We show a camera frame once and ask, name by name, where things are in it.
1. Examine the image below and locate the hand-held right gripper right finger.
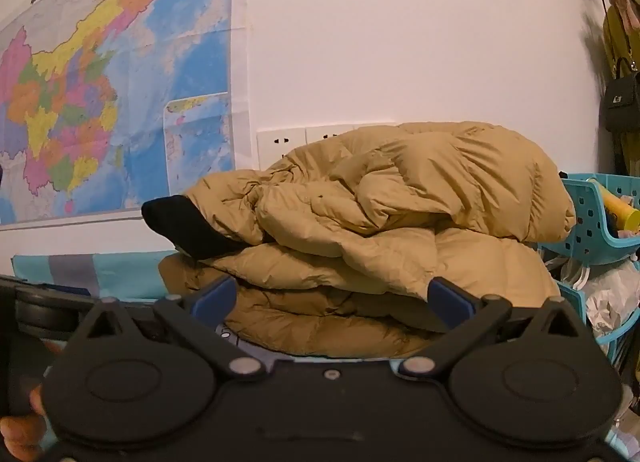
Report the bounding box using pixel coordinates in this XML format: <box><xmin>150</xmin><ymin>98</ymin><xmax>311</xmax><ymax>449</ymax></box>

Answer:
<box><xmin>397</xmin><ymin>276</ymin><xmax>596</xmax><ymax>383</ymax></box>

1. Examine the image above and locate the yellow green hanging garment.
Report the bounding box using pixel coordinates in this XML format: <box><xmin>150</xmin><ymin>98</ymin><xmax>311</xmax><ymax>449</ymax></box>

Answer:
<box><xmin>601</xmin><ymin>6</ymin><xmax>640</xmax><ymax>178</ymax></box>

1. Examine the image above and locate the black handbag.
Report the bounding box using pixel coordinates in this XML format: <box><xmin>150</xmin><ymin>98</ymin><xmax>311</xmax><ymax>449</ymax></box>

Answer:
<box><xmin>604</xmin><ymin>56</ymin><xmax>640</xmax><ymax>134</ymax></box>

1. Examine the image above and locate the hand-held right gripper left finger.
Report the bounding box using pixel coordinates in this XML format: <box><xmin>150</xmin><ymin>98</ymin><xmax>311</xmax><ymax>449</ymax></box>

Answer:
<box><xmin>67</xmin><ymin>275</ymin><xmax>268</xmax><ymax>383</ymax></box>

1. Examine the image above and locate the tan down jacket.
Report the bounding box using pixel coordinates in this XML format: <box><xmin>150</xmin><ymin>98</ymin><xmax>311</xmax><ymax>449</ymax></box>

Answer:
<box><xmin>141</xmin><ymin>121</ymin><xmax>577</xmax><ymax>359</ymax></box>

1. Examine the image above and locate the colourful wall map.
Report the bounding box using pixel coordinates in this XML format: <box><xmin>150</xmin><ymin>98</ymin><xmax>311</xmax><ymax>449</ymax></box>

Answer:
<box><xmin>0</xmin><ymin>0</ymin><xmax>253</xmax><ymax>229</ymax></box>

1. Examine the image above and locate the person's left hand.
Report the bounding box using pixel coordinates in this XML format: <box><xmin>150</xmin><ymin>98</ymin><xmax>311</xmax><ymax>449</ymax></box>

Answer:
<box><xmin>0</xmin><ymin>385</ymin><xmax>52</xmax><ymax>462</ymax></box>

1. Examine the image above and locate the yellow tube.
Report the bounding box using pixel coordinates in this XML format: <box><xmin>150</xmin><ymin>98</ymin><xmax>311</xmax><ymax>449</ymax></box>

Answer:
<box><xmin>601</xmin><ymin>191</ymin><xmax>640</xmax><ymax>229</ymax></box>

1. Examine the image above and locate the blue plastic basket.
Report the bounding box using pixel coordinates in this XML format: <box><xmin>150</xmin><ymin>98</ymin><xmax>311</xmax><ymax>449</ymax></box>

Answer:
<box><xmin>554</xmin><ymin>281</ymin><xmax>640</xmax><ymax>359</ymax></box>
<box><xmin>556</xmin><ymin>171</ymin><xmax>640</xmax><ymax>267</ymax></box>

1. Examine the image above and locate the white plastic bag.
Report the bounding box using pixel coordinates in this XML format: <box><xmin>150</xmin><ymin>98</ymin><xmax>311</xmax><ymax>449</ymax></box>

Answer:
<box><xmin>582</xmin><ymin>261</ymin><xmax>640</xmax><ymax>340</ymax></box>

